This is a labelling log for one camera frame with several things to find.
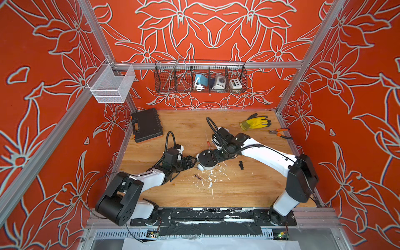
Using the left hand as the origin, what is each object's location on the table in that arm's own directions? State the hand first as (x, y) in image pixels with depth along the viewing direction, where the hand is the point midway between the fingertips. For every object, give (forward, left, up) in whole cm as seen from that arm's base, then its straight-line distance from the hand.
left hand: (194, 160), depth 88 cm
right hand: (-1, -10, +6) cm, 12 cm away
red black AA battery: (-8, -3, -4) cm, 9 cm away
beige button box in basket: (+41, -23, +25) cm, 53 cm away
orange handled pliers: (+27, -54, -2) cm, 60 cm away
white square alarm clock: (+25, -20, 0) cm, 32 cm away
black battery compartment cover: (+1, -28, -4) cm, 28 cm away
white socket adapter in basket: (+37, -13, +28) cm, 48 cm away
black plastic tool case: (+25, +36, 0) cm, 44 cm away
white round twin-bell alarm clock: (+1, -7, 0) cm, 7 cm away
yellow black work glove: (+34, -41, -2) cm, 54 cm away
